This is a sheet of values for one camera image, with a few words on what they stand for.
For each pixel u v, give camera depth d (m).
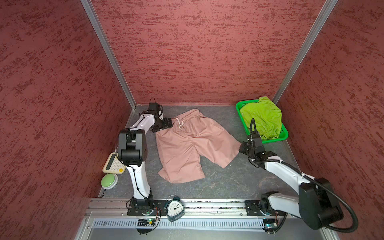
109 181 0.81
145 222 0.71
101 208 0.76
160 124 0.87
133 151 0.54
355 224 0.36
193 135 1.03
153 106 0.83
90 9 0.71
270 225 0.70
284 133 0.96
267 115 1.07
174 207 0.71
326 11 0.73
